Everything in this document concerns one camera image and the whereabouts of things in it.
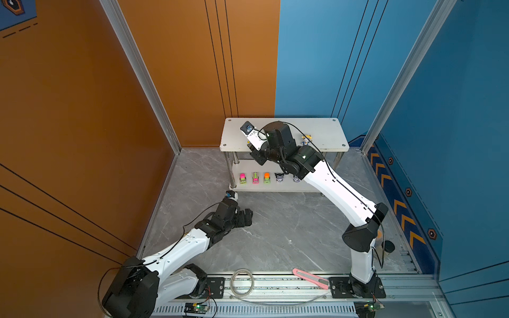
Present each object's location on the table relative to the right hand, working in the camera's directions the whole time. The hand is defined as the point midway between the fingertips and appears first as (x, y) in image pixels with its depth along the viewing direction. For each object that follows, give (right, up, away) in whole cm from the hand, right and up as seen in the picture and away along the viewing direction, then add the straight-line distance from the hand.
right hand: (254, 139), depth 72 cm
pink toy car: (0, -16, +24) cm, 29 cm away
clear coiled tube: (-1, -55, +1) cm, 55 cm away
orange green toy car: (+5, -16, +24) cm, 29 cm away
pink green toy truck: (-7, -16, +25) cm, 30 cm away
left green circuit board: (-22, -61, -1) cm, 65 cm away
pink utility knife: (+25, -54, +2) cm, 60 cm away
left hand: (-4, -29, +14) cm, 33 cm away
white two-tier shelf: (-5, -14, +26) cm, 30 cm away
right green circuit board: (+41, -61, -2) cm, 73 cm away
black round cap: (+52, -40, +3) cm, 66 cm away
